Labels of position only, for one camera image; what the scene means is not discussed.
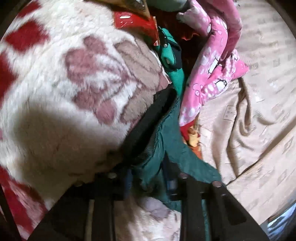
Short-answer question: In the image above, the dark green puffer jacket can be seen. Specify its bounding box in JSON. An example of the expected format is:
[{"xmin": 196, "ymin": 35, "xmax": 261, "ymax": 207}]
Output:
[{"xmin": 120, "ymin": 86, "xmax": 223, "ymax": 241}]

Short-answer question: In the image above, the bright green garment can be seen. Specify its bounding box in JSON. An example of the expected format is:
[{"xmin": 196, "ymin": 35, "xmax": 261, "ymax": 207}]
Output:
[{"xmin": 154, "ymin": 27, "xmax": 186, "ymax": 99}]

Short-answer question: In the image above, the pink printed pajama garment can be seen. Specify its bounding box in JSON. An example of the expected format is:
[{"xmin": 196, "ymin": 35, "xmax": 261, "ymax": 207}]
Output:
[{"xmin": 177, "ymin": 1, "xmax": 249, "ymax": 126}]

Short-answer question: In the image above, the orange yellow cartoon cloth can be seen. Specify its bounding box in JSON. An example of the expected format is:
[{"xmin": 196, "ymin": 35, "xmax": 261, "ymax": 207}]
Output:
[{"xmin": 180, "ymin": 114, "xmax": 203, "ymax": 160}]

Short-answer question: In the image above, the red shiny plastic package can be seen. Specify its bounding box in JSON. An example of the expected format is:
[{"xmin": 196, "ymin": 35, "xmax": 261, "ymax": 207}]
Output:
[{"xmin": 113, "ymin": 11, "xmax": 160, "ymax": 46}]

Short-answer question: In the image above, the beige patterned bedspread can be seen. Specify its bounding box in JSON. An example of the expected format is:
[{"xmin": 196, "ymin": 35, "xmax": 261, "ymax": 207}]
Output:
[{"xmin": 198, "ymin": 1, "xmax": 295, "ymax": 223}]

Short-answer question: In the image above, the white red floral fleece blanket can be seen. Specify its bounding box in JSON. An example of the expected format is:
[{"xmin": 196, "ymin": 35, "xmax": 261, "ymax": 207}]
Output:
[{"xmin": 1, "ymin": 1, "xmax": 170, "ymax": 240}]

